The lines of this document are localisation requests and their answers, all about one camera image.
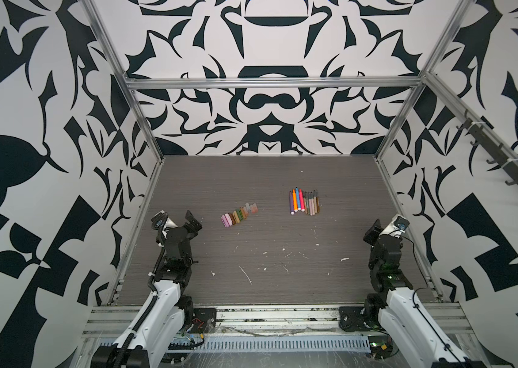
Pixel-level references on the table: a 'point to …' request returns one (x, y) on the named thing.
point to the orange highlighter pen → (295, 202)
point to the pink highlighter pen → (301, 199)
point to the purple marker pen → (292, 211)
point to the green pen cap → (240, 214)
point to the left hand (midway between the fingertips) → (178, 215)
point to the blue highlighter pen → (299, 208)
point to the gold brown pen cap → (242, 211)
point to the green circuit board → (381, 346)
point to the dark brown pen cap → (232, 218)
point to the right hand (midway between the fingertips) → (385, 221)
